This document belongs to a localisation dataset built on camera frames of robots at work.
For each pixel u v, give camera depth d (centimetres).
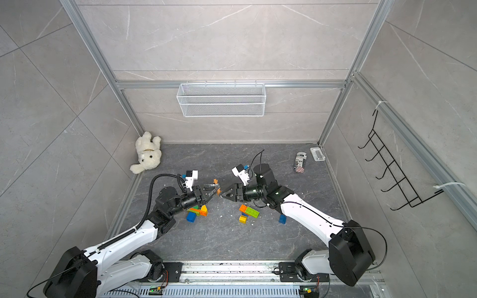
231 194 65
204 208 89
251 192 66
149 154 104
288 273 72
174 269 73
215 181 72
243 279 73
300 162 107
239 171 70
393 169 67
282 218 87
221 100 101
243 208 87
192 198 67
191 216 88
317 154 114
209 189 70
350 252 40
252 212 85
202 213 88
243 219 86
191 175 71
